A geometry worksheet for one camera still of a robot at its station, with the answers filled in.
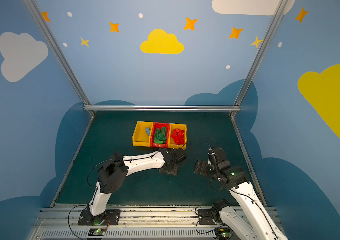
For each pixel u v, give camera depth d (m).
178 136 1.01
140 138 1.08
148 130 1.07
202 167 0.66
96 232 0.70
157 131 1.08
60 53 0.86
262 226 0.41
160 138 1.02
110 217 0.75
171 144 0.99
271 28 0.76
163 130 1.08
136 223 0.73
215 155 0.55
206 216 0.75
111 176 0.50
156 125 1.06
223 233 0.72
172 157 0.66
